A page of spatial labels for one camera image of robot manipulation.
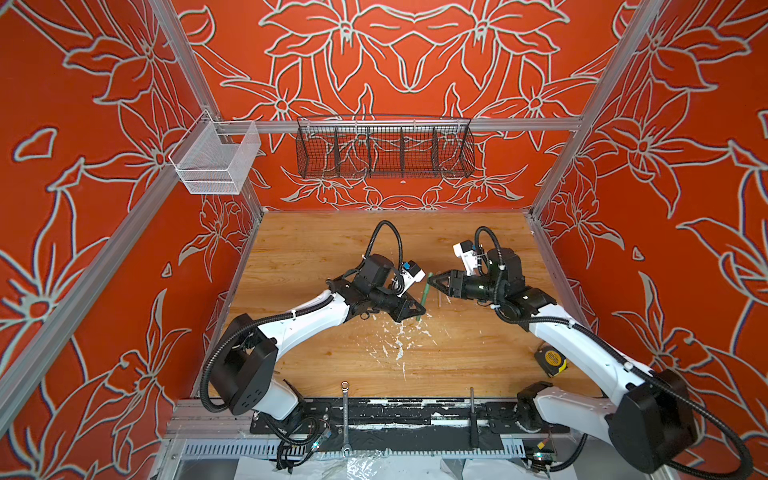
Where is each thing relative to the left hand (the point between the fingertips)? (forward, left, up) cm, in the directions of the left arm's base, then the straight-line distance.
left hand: (423, 308), depth 76 cm
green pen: (+2, 0, +4) cm, 4 cm away
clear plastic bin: (+34, +66, +17) cm, 76 cm away
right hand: (+5, -1, +5) cm, 7 cm away
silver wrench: (-30, +18, -16) cm, 38 cm away
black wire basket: (+51, +13, +15) cm, 55 cm away
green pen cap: (+3, 0, +5) cm, 6 cm away
